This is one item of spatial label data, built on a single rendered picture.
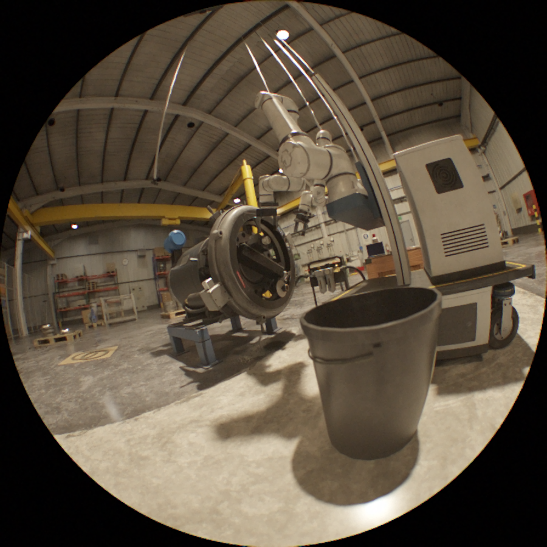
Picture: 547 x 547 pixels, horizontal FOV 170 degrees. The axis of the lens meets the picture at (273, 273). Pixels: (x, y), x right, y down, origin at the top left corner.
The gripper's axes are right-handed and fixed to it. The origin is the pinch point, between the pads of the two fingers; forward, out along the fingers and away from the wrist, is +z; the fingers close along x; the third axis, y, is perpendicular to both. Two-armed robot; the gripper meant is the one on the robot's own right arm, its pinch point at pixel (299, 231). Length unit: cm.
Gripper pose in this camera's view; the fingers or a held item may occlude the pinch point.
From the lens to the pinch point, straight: 146.4
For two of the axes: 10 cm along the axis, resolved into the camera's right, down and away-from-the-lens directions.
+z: -2.0, 9.7, 1.1
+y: 7.9, 2.3, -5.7
